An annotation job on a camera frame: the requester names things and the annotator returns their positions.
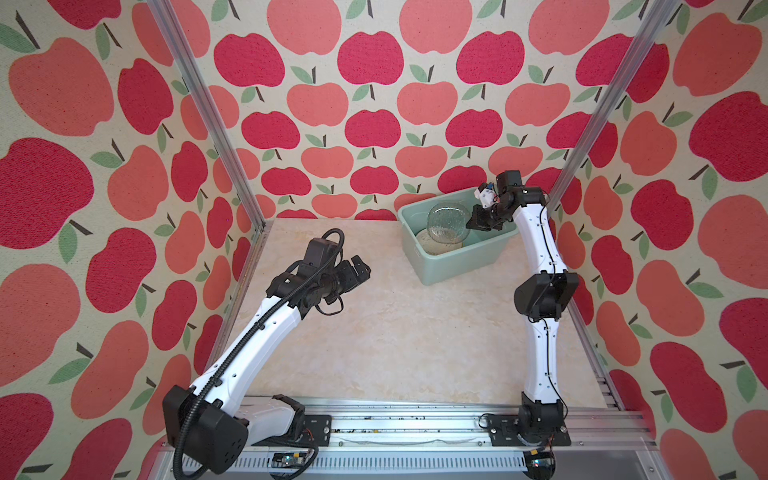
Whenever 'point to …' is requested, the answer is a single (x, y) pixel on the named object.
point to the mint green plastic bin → (429, 267)
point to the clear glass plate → (448, 230)
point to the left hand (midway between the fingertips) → (366, 278)
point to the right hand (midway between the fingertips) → (474, 224)
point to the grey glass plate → (448, 210)
